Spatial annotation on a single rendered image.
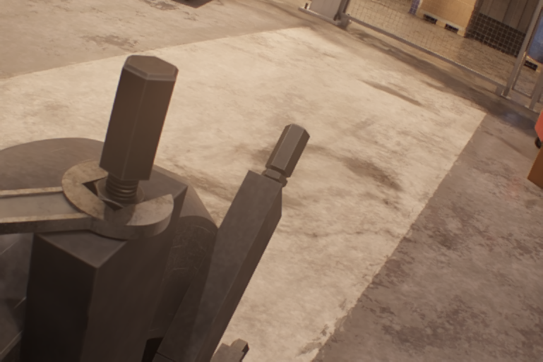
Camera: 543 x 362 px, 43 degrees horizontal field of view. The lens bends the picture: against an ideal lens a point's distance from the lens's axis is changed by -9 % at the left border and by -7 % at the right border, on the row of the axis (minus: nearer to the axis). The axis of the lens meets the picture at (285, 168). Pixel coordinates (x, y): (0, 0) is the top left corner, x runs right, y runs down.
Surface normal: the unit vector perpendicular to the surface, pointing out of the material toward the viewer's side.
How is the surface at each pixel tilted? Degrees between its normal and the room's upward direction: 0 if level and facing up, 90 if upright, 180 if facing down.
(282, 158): 50
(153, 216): 5
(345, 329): 0
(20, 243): 33
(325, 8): 90
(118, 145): 94
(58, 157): 8
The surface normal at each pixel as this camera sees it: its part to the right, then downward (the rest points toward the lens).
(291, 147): 0.01, -0.37
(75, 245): 0.30, -0.86
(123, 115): -0.44, 0.26
